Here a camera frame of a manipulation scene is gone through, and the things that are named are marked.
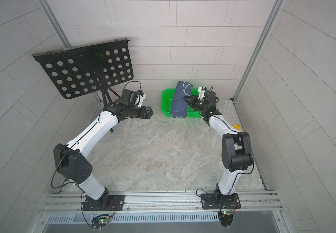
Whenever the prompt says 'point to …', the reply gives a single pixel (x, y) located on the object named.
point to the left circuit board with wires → (100, 220)
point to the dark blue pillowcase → (179, 104)
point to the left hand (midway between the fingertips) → (150, 110)
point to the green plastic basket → (168, 96)
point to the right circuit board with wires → (226, 217)
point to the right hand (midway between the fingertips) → (184, 96)
